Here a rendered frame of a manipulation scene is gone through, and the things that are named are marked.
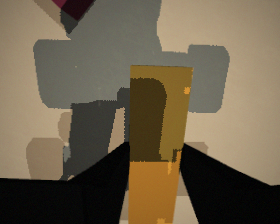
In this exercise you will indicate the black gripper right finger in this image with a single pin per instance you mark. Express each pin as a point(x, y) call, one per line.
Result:
point(219, 194)

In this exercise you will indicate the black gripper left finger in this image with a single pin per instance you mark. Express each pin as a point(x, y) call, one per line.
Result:
point(95, 196)

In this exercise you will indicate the red flat bar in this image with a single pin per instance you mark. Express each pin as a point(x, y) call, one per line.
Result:
point(74, 8)

